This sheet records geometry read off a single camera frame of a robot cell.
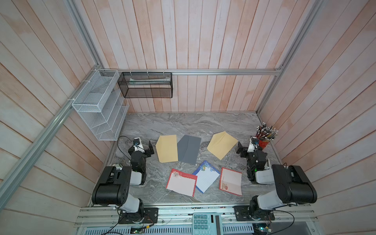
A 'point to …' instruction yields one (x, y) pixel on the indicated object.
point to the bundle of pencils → (265, 133)
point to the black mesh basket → (144, 84)
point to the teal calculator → (207, 223)
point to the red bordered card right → (231, 181)
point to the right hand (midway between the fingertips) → (246, 141)
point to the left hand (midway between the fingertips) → (143, 143)
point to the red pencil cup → (263, 144)
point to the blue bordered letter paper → (206, 176)
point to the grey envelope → (188, 147)
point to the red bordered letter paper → (182, 182)
